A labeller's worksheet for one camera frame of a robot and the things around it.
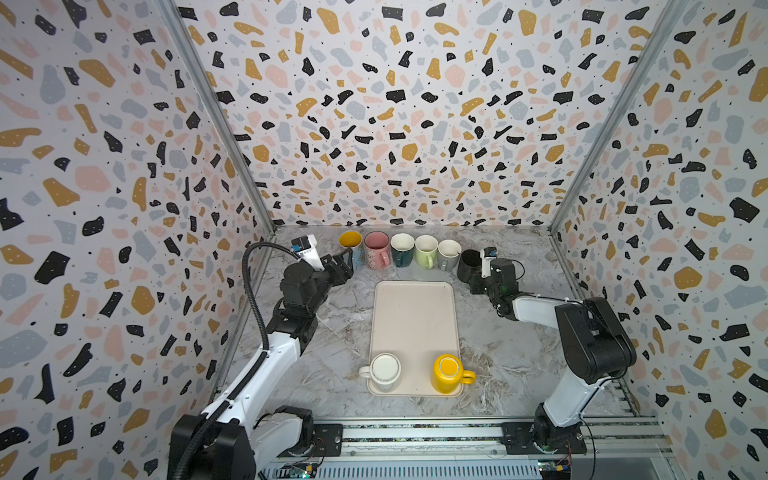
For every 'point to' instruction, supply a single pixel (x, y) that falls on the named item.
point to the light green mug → (426, 246)
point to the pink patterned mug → (377, 252)
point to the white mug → (384, 370)
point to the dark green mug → (402, 245)
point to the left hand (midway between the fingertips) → (342, 248)
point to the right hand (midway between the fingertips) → (471, 266)
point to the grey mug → (448, 253)
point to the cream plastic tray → (414, 322)
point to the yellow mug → (448, 374)
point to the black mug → (470, 264)
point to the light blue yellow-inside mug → (353, 239)
